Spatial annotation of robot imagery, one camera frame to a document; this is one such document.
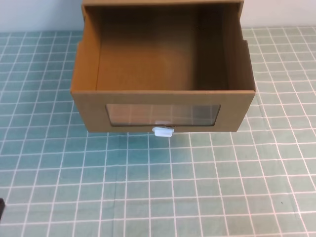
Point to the brown cardboard shoebox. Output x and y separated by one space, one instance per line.
183 61

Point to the cyan checkered tablecloth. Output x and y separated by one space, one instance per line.
58 180

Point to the black gripper at edge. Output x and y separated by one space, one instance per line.
2 207

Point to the white plastic box handle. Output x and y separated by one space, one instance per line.
163 128

